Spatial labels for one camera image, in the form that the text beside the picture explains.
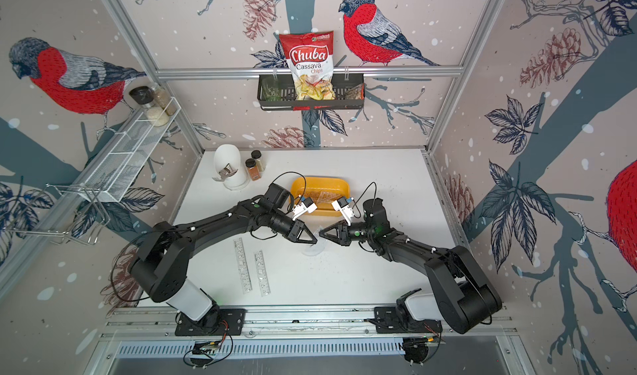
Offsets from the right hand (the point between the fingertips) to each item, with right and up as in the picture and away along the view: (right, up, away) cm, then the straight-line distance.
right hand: (323, 233), depth 79 cm
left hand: (-2, -1, -2) cm, 3 cm away
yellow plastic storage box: (0, +12, +27) cm, 30 cm away
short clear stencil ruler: (-21, -15, +5) cm, 26 cm away
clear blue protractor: (-2, -4, -3) cm, 6 cm away
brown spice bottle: (-31, +19, +27) cm, 45 cm away
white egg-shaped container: (-40, +27, +22) cm, 53 cm away
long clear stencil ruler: (-29, -12, +7) cm, 32 cm away
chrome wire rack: (-63, +10, -18) cm, 66 cm away
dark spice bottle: (-30, +27, +28) cm, 49 cm away
